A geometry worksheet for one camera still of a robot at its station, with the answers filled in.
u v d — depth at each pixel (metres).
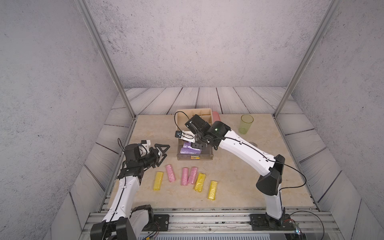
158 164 0.77
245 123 0.99
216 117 1.20
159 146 0.73
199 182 0.85
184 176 0.88
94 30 0.77
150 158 0.71
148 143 0.77
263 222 0.73
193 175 0.88
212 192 0.81
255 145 1.03
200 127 0.56
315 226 0.73
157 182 0.85
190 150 0.79
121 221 0.41
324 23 0.75
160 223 0.73
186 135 0.66
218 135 0.51
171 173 0.89
